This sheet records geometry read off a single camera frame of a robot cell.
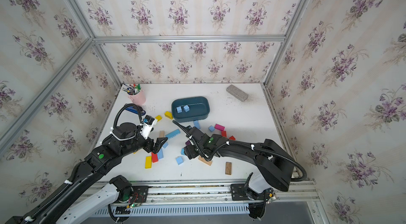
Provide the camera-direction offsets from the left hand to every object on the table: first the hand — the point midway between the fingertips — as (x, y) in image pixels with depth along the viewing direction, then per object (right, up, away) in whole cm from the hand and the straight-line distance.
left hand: (160, 133), depth 72 cm
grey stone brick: (+45, +20, +39) cm, 63 cm away
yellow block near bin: (-2, +6, +27) cm, 28 cm away
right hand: (+15, -10, +10) cm, 21 cm away
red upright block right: (+32, -5, +22) cm, 39 cm away
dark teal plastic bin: (+17, +9, +33) cm, 39 cm away
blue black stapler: (-26, +9, +29) cm, 40 cm away
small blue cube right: (+25, -2, +24) cm, 35 cm away
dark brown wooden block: (+33, -20, +8) cm, 39 cm away
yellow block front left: (-9, -18, +10) cm, 23 cm away
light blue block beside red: (-4, -15, +15) cm, 21 cm away
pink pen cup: (-25, +16, +34) cm, 45 cm away
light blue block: (+4, +9, +29) cm, 31 cm away
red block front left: (-6, -16, +12) cm, 21 cm away
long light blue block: (+1, -5, +21) cm, 21 cm away
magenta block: (+30, -2, +24) cm, 38 cm away
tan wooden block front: (+23, -18, +10) cm, 31 cm away
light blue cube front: (+7, -17, +12) cm, 22 cm away
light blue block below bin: (+16, 0, +26) cm, 30 cm away
